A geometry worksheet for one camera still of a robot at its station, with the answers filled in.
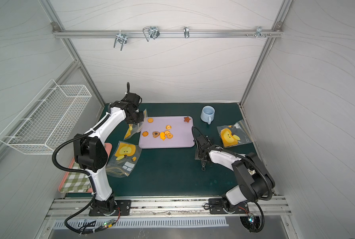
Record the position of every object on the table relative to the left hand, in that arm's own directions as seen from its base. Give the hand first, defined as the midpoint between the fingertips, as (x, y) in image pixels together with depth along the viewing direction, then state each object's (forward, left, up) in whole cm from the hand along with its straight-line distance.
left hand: (140, 119), depth 91 cm
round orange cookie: (+11, -2, -14) cm, 18 cm away
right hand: (-15, -40, -15) cm, 45 cm away
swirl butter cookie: (+5, -16, -14) cm, 22 cm away
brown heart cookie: (-1, -8, -14) cm, 16 cm away
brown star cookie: (+13, -29, -15) cm, 36 cm away
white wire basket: (-17, +38, +16) cm, 45 cm away
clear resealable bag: (-2, -62, -12) cm, 63 cm away
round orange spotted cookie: (-1, 0, -14) cm, 14 cm away
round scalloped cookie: (-2, -17, -15) cm, 23 cm away
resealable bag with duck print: (-20, +10, -16) cm, 27 cm away
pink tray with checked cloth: (-32, +33, -14) cm, 49 cm away
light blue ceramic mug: (+15, -44, -10) cm, 48 cm away
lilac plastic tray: (0, -15, -13) cm, 20 cm away
